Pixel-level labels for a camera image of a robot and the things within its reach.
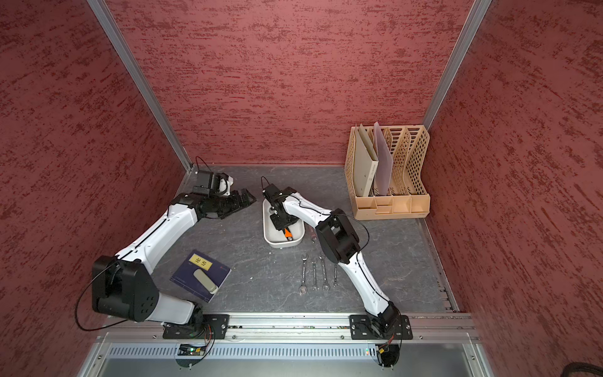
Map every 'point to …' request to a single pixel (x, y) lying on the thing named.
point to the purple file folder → (385, 158)
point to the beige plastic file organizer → (410, 198)
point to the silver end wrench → (326, 287)
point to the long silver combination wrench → (303, 289)
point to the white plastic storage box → (277, 239)
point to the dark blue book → (184, 276)
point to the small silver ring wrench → (335, 276)
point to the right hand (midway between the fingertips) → (286, 227)
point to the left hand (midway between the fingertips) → (246, 207)
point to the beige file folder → (366, 164)
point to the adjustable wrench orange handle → (287, 234)
